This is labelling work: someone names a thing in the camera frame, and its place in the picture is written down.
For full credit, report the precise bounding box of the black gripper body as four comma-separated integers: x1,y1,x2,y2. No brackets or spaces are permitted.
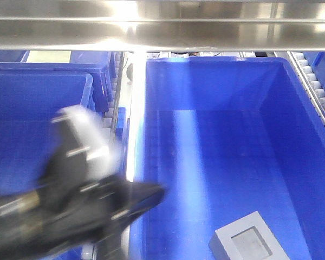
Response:
56,177,125,246

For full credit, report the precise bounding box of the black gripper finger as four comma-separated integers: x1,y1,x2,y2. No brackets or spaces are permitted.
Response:
124,181,166,203
108,200,159,236

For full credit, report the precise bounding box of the grey block with square hole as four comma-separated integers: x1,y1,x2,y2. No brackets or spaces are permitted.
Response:
209,210,291,260

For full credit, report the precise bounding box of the large empty blue bin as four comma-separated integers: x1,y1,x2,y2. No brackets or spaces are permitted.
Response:
127,56,325,260

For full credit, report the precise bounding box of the blue plastic bin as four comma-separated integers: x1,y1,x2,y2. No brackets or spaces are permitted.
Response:
0,50,116,114
0,70,94,197

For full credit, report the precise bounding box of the steel roller rack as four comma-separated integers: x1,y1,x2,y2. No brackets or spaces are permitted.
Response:
0,0,325,260

